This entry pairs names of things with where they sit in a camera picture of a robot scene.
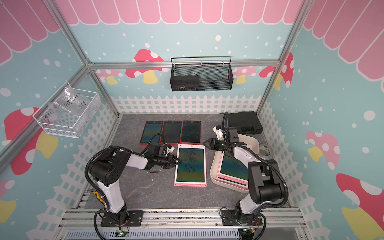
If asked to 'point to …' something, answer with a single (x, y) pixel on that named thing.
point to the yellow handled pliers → (100, 198)
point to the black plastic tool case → (247, 122)
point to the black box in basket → (185, 83)
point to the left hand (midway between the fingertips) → (180, 165)
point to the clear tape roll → (265, 151)
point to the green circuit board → (120, 233)
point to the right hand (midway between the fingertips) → (206, 143)
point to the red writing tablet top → (152, 133)
